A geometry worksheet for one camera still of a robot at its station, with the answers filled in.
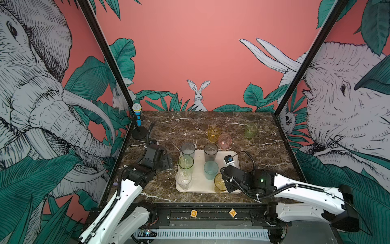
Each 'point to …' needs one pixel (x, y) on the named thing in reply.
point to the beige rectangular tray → (199, 184)
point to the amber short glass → (214, 132)
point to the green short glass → (251, 129)
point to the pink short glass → (224, 141)
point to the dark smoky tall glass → (210, 150)
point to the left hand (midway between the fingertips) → (165, 157)
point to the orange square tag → (193, 213)
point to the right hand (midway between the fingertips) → (224, 177)
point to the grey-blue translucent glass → (188, 149)
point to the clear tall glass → (183, 178)
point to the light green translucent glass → (187, 162)
